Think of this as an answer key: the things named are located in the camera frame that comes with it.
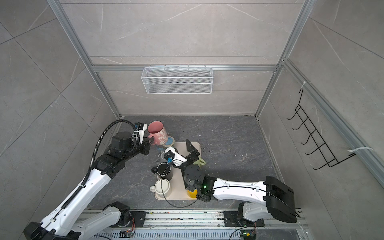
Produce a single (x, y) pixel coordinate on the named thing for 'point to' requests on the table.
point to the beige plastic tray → (178, 191)
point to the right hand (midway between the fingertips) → (184, 143)
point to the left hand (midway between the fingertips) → (151, 134)
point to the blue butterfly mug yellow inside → (169, 143)
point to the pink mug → (156, 129)
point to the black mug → (164, 170)
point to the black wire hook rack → (331, 160)
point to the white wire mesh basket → (177, 80)
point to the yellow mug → (192, 195)
